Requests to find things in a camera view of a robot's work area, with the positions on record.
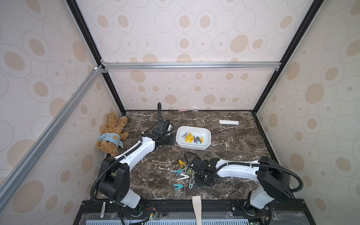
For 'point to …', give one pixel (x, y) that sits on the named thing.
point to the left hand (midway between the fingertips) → (177, 137)
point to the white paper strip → (228, 122)
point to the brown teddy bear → (111, 138)
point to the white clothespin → (185, 176)
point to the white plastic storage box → (197, 132)
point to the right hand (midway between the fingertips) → (201, 183)
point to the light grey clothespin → (184, 169)
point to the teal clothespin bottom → (179, 186)
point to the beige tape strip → (197, 202)
